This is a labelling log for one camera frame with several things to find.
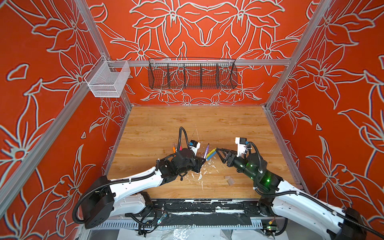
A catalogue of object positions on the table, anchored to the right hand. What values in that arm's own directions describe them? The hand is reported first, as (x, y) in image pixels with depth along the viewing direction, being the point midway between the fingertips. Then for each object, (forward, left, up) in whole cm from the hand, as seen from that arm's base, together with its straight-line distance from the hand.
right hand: (216, 150), depth 71 cm
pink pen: (-5, +17, +12) cm, 21 cm away
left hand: (-1, +5, -7) cm, 9 cm away
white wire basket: (+46, +65, +11) cm, 80 cm away
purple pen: (+3, +4, -6) cm, 7 cm away
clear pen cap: (-8, -9, -21) cm, 24 cm away
